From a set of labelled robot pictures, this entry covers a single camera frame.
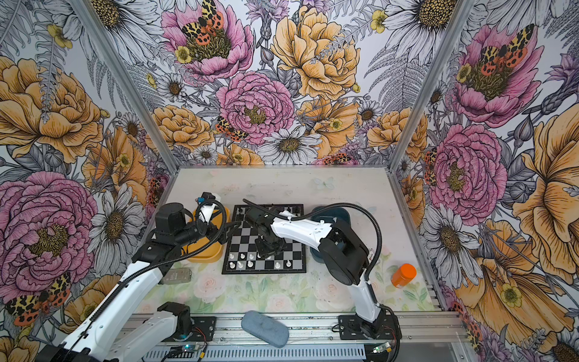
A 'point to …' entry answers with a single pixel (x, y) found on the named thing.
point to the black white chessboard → (241, 255)
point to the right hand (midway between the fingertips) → (271, 260)
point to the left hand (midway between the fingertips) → (230, 222)
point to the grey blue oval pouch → (271, 331)
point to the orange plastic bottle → (403, 276)
